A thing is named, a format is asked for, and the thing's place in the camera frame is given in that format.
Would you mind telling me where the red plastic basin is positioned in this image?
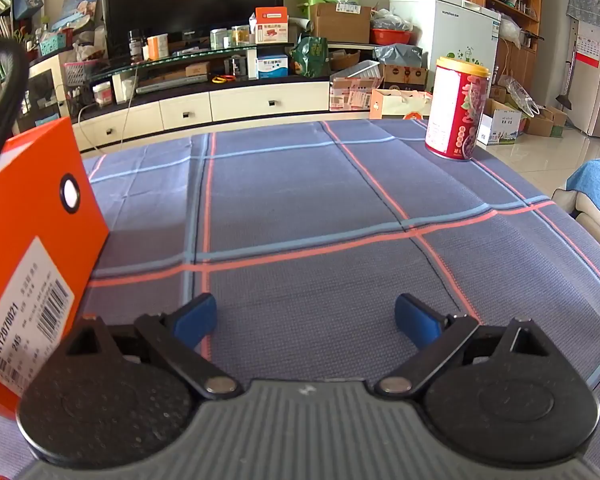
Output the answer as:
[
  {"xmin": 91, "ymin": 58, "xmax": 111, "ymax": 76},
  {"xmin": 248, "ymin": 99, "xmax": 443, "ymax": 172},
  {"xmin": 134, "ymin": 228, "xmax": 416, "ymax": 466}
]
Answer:
[{"xmin": 370, "ymin": 27, "xmax": 413, "ymax": 46}]

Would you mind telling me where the blue blanket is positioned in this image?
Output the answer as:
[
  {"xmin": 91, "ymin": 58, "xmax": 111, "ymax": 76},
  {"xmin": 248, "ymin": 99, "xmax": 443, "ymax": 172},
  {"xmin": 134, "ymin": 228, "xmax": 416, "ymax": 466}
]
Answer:
[{"xmin": 566, "ymin": 156, "xmax": 600, "ymax": 221}]

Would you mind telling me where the blue plaid tablecloth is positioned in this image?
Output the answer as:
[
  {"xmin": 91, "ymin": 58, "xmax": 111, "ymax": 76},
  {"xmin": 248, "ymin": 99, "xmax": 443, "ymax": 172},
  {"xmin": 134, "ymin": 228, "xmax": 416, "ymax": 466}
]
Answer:
[{"xmin": 0, "ymin": 119, "xmax": 600, "ymax": 480}]

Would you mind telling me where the red tin can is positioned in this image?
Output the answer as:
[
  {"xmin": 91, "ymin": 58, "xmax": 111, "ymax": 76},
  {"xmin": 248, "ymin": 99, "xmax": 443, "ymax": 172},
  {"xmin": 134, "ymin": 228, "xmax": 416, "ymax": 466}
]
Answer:
[{"xmin": 424, "ymin": 56, "xmax": 492, "ymax": 162}]

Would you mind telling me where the pink plastic basket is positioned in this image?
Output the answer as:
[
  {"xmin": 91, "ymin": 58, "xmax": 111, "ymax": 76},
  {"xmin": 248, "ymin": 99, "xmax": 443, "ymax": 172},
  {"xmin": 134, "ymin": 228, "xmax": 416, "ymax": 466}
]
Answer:
[{"xmin": 62, "ymin": 59, "xmax": 101, "ymax": 87}]

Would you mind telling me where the blue white medicine box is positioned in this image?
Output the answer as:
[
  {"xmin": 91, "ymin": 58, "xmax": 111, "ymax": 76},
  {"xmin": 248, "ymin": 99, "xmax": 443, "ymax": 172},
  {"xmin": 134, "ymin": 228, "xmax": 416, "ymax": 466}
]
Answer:
[{"xmin": 256, "ymin": 54, "xmax": 290, "ymax": 79}]

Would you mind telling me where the white TV stand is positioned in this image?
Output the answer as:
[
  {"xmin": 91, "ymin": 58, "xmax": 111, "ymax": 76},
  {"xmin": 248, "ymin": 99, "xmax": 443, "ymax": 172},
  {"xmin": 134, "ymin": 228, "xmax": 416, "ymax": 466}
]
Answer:
[{"xmin": 27, "ymin": 42, "xmax": 381, "ymax": 153}]

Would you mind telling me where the orange cardboard box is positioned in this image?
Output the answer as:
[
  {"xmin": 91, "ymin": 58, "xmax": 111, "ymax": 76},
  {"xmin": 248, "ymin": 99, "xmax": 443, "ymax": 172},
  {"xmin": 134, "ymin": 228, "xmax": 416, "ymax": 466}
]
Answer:
[{"xmin": 0, "ymin": 116, "xmax": 112, "ymax": 421}]

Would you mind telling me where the brown cardboard box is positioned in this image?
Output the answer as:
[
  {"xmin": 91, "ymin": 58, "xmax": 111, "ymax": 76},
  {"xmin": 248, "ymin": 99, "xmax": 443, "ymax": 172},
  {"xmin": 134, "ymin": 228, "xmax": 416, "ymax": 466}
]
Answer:
[{"xmin": 311, "ymin": 2, "xmax": 372, "ymax": 44}]

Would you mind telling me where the white sofa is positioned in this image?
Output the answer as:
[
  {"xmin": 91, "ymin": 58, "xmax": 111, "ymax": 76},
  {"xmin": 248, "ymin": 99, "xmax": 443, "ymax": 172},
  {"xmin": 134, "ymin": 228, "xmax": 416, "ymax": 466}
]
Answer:
[{"xmin": 551, "ymin": 156, "xmax": 600, "ymax": 251}]

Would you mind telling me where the black television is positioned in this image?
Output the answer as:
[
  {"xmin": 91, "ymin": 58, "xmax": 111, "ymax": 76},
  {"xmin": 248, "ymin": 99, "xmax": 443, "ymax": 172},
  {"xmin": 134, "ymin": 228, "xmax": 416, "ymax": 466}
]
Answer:
[{"xmin": 101, "ymin": 0, "xmax": 285, "ymax": 63}]

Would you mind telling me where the white plastic crate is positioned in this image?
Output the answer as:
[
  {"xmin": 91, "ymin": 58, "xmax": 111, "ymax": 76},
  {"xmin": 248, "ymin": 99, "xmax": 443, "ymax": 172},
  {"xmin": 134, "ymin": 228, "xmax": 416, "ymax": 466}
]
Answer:
[{"xmin": 330, "ymin": 60, "xmax": 383, "ymax": 111}]

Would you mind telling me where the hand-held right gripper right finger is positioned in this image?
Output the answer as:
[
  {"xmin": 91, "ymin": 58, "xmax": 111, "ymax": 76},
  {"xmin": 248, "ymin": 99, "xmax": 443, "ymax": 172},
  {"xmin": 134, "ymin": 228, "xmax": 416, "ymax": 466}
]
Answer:
[{"xmin": 374, "ymin": 292, "xmax": 553, "ymax": 401}]

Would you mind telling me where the orange white gift carton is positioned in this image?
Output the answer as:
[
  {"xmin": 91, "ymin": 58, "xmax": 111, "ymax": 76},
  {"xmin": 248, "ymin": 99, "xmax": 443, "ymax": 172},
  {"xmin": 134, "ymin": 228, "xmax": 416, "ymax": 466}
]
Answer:
[{"xmin": 370, "ymin": 89, "xmax": 433, "ymax": 121}]

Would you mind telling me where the dark printed carton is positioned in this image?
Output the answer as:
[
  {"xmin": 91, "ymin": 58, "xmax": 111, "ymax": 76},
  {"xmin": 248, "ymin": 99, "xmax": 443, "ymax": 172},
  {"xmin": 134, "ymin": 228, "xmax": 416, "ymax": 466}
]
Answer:
[{"xmin": 382, "ymin": 64, "xmax": 428, "ymax": 92}]

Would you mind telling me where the white chest freezer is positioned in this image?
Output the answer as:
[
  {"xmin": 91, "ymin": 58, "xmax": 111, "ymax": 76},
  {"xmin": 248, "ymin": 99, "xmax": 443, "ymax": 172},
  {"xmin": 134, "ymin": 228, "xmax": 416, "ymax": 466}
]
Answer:
[{"xmin": 389, "ymin": 0, "xmax": 502, "ymax": 91}]

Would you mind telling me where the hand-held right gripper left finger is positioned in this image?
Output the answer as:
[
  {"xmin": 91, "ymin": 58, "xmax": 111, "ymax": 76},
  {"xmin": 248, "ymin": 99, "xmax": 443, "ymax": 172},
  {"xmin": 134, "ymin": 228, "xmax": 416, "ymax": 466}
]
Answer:
[{"xmin": 62, "ymin": 292, "xmax": 245, "ymax": 401}]

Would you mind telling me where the wall calendar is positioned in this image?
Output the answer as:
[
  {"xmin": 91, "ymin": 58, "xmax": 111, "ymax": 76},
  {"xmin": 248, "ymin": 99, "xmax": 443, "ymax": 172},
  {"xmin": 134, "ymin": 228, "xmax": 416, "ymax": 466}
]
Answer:
[{"xmin": 576, "ymin": 25, "xmax": 600, "ymax": 67}]

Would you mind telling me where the orange white medicine box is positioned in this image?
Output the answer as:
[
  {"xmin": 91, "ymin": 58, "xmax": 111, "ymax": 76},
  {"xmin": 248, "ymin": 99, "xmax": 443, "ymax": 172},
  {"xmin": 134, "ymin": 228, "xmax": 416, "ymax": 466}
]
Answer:
[{"xmin": 254, "ymin": 6, "xmax": 290, "ymax": 44}]

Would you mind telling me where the green plastic bag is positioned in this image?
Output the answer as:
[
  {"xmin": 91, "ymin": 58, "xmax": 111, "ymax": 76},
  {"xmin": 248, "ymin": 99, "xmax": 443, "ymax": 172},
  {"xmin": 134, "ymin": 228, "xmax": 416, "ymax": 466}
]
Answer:
[{"xmin": 291, "ymin": 36, "xmax": 331, "ymax": 78}]

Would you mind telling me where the silver refrigerator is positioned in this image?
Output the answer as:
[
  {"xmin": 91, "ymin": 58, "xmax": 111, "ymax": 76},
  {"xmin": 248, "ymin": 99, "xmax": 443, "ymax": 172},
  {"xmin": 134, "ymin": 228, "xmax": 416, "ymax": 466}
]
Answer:
[{"xmin": 565, "ymin": 0, "xmax": 600, "ymax": 140}]

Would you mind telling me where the white green floor carton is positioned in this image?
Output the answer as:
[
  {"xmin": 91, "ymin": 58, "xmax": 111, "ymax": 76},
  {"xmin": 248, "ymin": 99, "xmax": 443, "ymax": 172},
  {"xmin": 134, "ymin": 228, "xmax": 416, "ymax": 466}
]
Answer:
[{"xmin": 480, "ymin": 97, "xmax": 528, "ymax": 146}]

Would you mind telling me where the black cable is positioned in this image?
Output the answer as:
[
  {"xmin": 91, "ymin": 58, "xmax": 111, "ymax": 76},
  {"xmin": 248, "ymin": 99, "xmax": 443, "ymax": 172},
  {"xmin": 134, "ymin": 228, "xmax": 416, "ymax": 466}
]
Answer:
[{"xmin": 0, "ymin": 37, "xmax": 29, "ymax": 186}]

